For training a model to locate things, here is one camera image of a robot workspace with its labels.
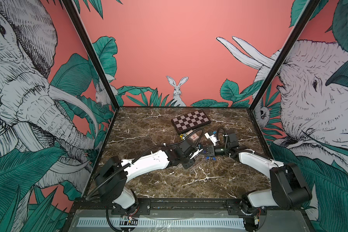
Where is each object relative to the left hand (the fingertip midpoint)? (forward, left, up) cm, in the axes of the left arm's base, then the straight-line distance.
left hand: (192, 155), depth 82 cm
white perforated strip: (-30, +17, -11) cm, 36 cm away
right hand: (+2, -4, +3) cm, 5 cm away
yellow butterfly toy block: (+20, +5, -10) cm, 23 cm away
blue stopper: (+3, -16, -11) cm, 19 cm away
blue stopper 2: (+3, -11, -11) cm, 16 cm away
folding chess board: (+32, -3, -8) cm, 33 cm away
